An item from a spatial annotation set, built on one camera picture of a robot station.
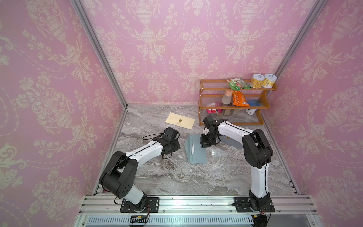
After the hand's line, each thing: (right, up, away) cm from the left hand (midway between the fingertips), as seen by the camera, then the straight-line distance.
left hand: (178, 147), depth 91 cm
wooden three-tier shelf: (+26, +39, +25) cm, 53 cm away
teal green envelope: (+11, -4, +2) cm, 12 cm away
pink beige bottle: (+33, +33, +7) cm, 47 cm away
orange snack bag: (+42, +32, +9) cm, 54 cm away
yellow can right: (+57, +42, -3) cm, 71 cm away
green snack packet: (+37, +40, -3) cm, 55 cm away
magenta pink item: (+24, +24, +18) cm, 39 cm away
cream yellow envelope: (+1, +17, +19) cm, 26 cm away
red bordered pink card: (+10, -2, +4) cm, 11 cm away
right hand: (+16, 0, +3) cm, 16 cm away
